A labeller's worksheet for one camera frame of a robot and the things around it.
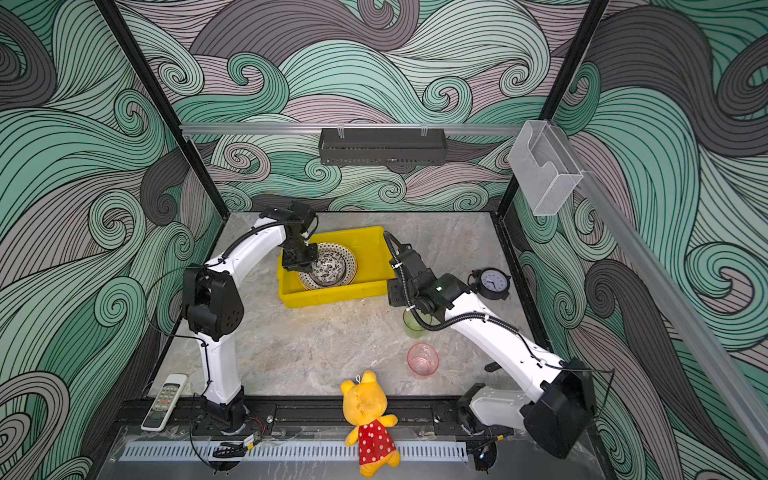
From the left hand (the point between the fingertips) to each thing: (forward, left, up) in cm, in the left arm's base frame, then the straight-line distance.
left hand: (314, 267), depth 90 cm
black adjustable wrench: (-25, -52, -10) cm, 59 cm away
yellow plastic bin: (+8, -19, -11) cm, 23 cm away
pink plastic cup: (-24, -33, -10) cm, 42 cm away
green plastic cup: (-28, -26, +24) cm, 45 cm away
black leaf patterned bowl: (+2, -4, -4) cm, 6 cm away
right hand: (-10, -26, +7) cm, 29 cm away
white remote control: (-36, +34, -10) cm, 50 cm away
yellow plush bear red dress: (-36, -17, -2) cm, 40 cm away
